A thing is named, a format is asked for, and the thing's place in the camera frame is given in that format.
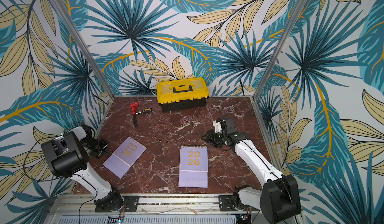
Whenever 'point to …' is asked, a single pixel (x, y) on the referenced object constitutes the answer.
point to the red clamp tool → (133, 106)
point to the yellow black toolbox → (179, 95)
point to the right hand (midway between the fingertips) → (203, 138)
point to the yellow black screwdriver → (149, 110)
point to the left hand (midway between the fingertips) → (112, 152)
